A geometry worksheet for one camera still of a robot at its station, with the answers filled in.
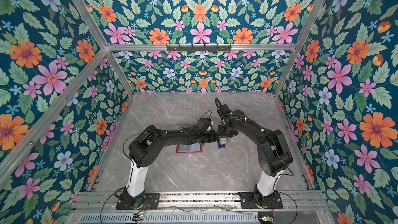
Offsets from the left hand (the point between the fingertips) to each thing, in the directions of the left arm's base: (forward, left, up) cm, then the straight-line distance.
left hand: (221, 135), depth 92 cm
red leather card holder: (-5, +18, -4) cm, 19 cm away
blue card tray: (-5, +2, -4) cm, 6 cm away
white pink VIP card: (-3, 0, -1) cm, 3 cm away
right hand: (0, -2, +2) cm, 2 cm away
